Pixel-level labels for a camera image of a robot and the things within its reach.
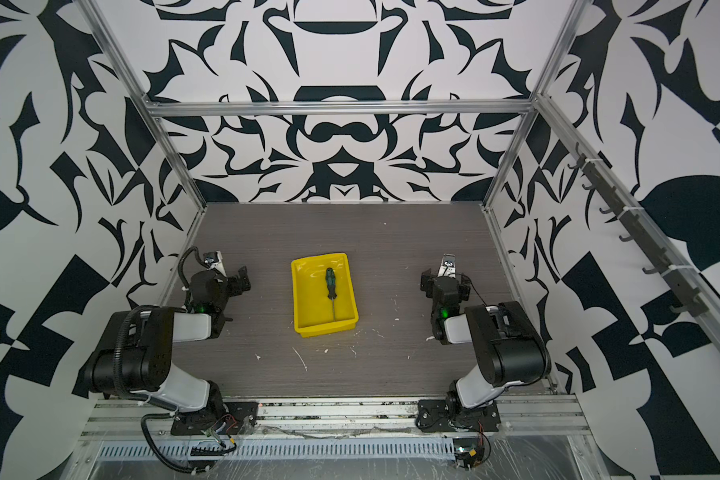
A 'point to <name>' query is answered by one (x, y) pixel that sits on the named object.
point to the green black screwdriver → (330, 281)
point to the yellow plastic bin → (312, 306)
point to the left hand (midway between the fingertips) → (225, 266)
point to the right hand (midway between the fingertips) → (447, 267)
